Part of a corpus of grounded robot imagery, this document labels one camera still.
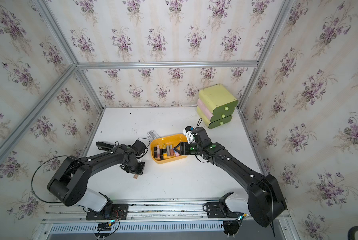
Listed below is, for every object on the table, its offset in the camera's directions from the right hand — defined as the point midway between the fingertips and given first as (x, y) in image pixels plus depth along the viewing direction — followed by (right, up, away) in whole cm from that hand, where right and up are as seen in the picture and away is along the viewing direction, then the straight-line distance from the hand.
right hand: (180, 148), depth 80 cm
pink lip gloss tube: (-14, -4, +14) cm, 20 cm away
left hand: (-23, -16, +6) cm, 28 cm away
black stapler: (-48, -1, +13) cm, 50 cm away
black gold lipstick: (-10, -3, +13) cm, 17 cm away
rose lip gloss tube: (-5, -4, +13) cm, 15 cm away
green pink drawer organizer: (+23, +25, +12) cm, 36 cm away
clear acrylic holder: (-19, +6, +22) cm, 30 cm away
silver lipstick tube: (-7, -4, +13) cm, 16 cm away
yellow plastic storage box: (-4, +2, +21) cm, 22 cm away
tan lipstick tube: (-25, -17, +4) cm, 31 cm away
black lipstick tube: (-15, -5, +13) cm, 21 cm away
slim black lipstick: (-12, -6, +13) cm, 18 cm away
